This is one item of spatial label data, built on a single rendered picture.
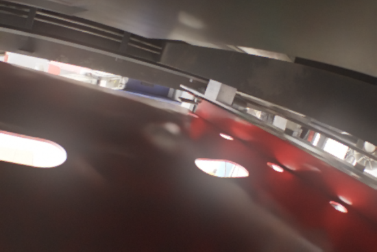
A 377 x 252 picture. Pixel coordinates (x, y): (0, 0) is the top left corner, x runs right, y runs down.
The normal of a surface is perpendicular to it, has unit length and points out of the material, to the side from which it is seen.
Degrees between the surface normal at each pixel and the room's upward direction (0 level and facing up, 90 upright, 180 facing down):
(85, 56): 90
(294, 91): 90
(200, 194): 2
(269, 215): 2
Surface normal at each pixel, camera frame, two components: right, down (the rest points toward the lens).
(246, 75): -0.80, -0.15
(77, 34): 0.55, 0.33
